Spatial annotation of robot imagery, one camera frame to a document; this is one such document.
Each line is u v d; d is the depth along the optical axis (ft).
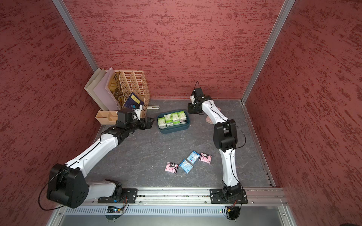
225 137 1.91
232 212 2.32
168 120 3.29
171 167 2.66
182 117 3.36
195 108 2.82
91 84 2.89
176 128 3.25
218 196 2.42
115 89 3.27
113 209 2.36
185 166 2.72
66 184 1.32
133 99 3.41
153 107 3.76
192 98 3.03
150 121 2.50
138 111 2.46
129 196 2.44
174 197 2.48
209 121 3.45
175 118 3.35
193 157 2.83
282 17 2.43
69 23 2.51
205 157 2.80
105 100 3.11
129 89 3.81
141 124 2.43
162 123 3.24
